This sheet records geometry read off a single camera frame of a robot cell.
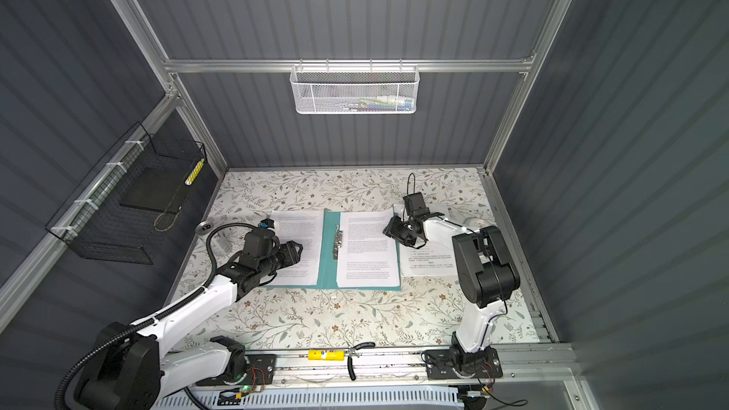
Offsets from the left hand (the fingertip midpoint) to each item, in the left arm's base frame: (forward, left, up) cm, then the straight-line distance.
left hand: (296, 248), depth 87 cm
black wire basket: (+2, +41, +20) cm, 46 cm away
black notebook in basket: (+9, +34, +20) cm, 41 cm away
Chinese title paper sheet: (-2, -46, -8) cm, 47 cm away
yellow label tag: (-29, -11, -7) cm, 32 cm away
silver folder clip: (+6, -12, -7) cm, 15 cm away
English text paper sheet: (+15, 0, -10) cm, 18 cm away
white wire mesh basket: (+71, -20, +13) cm, 75 cm away
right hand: (+7, -31, -5) cm, 32 cm away
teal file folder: (0, -9, -9) cm, 13 cm away
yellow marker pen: (+16, +28, +19) cm, 37 cm away
